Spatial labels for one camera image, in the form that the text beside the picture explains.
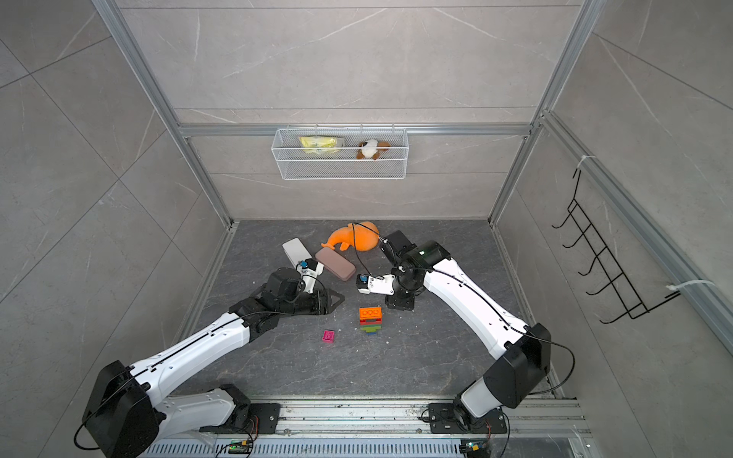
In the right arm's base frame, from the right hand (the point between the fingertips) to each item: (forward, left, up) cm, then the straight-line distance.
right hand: (396, 294), depth 77 cm
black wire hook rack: (-9, -50, +13) cm, 52 cm away
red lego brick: (-4, +7, -9) cm, 12 cm away
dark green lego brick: (-2, +8, -15) cm, 17 cm away
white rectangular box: (+27, +35, -14) cm, 46 cm away
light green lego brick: (-4, +7, -15) cm, 17 cm away
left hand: (0, +16, -1) cm, 16 cm away
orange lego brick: (-3, +7, -6) cm, 10 cm away
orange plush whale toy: (+31, +11, -10) cm, 34 cm away
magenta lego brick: (-5, +21, -16) cm, 27 cm away
